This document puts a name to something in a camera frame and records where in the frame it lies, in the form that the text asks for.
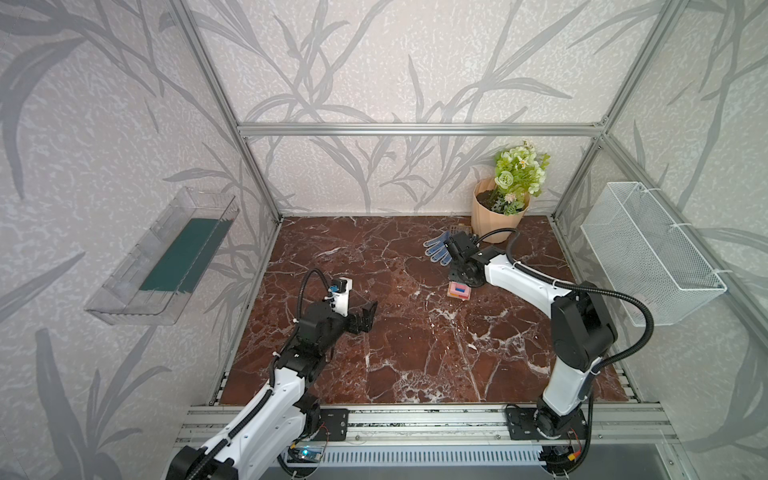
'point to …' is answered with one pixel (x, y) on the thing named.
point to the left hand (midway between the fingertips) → (366, 291)
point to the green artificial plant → (519, 173)
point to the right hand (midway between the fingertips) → (460, 264)
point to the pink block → (451, 289)
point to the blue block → (460, 289)
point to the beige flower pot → (486, 220)
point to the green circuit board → (304, 454)
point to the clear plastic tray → (155, 283)
